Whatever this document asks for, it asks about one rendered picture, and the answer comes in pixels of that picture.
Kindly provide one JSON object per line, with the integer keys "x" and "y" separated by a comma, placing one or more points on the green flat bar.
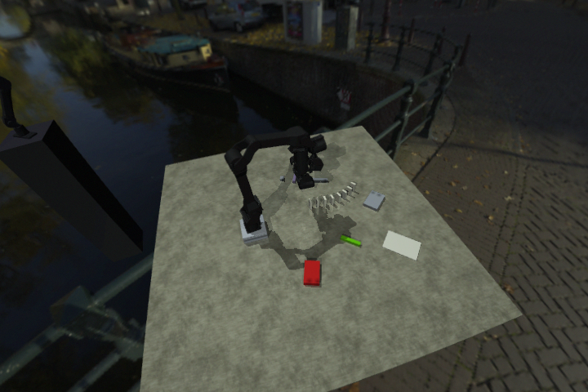
{"x": 350, "y": 240}

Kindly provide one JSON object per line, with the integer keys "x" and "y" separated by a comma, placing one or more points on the red rectangular block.
{"x": 311, "y": 273}

